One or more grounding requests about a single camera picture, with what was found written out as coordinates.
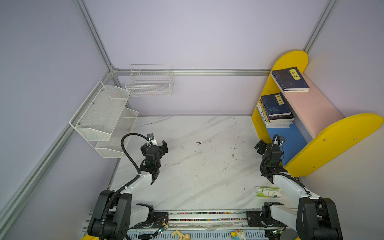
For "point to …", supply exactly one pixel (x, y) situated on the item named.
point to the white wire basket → (146, 80)
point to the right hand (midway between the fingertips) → (268, 142)
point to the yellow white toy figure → (241, 235)
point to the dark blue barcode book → (276, 104)
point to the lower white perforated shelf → (112, 148)
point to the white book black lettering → (273, 125)
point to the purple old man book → (282, 117)
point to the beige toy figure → (182, 237)
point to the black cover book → (281, 121)
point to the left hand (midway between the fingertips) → (154, 142)
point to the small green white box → (268, 191)
